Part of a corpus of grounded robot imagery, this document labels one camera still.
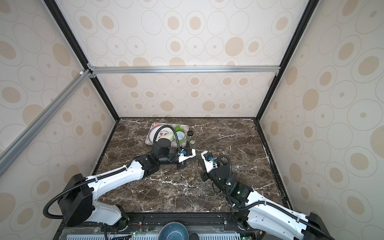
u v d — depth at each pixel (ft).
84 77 2.78
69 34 2.49
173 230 2.30
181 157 2.08
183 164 2.17
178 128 3.36
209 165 2.02
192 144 3.13
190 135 3.21
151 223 2.45
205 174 2.12
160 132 3.59
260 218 1.93
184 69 2.93
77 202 1.35
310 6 2.23
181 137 3.31
